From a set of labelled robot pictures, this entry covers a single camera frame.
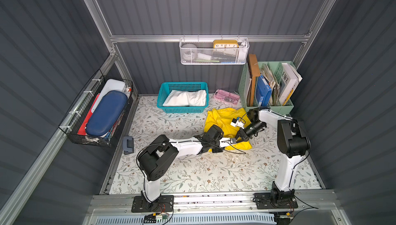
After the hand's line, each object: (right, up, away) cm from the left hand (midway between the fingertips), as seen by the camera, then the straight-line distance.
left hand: (226, 142), depth 89 cm
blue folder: (+26, +31, +10) cm, 41 cm away
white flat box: (-61, +32, -12) cm, 70 cm away
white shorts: (-22, +27, +16) cm, 38 cm away
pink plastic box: (+5, +29, +31) cm, 43 cm away
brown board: (+16, +41, -2) cm, 44 cm away
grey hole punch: (-59, -2, +2) cm, 59 cm away
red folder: (-65, +11, -24) cm, 70 cm away
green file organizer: (+29, +35, +7) cm, 46 cm away
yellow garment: (+3, +12, +1) cm, 13 cm away
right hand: (+7, 0, 0) cm, 7 cm away
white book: (+41, +38, +5) cm, 56 cm away
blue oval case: (-57, +18, -22) cm, 63 cm away
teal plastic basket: (-41, +35, +27) cm, 60 cm away
